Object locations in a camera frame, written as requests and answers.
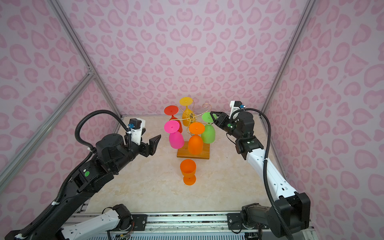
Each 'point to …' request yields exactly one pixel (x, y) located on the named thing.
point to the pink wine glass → (176, 138)
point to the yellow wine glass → (186, 101)
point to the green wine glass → (208, 133)
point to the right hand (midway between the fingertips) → (212, 113)
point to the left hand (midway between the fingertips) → (152, 130)
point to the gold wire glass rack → (192, 117)
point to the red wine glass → (172, 110)
